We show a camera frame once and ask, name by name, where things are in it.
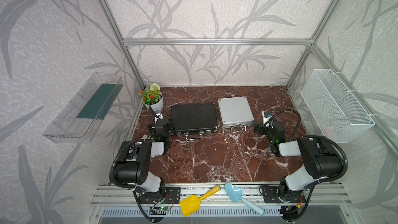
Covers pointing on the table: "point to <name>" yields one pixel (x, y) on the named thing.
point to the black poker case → (194, 120)
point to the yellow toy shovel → (190, 204)
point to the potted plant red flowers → (153, 97)
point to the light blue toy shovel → (235, 193)
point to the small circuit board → (163, 208)
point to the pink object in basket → (329, 132)
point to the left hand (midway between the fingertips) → (160, 118)
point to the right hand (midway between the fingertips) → (261, 118)
